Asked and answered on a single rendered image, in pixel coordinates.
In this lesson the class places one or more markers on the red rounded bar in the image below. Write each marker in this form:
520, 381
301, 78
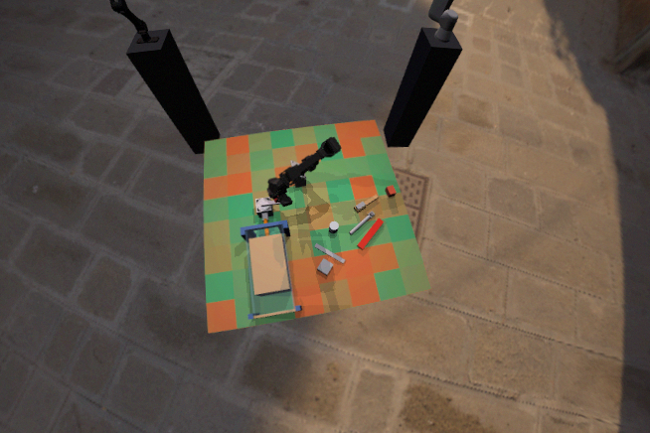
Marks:
370, 233

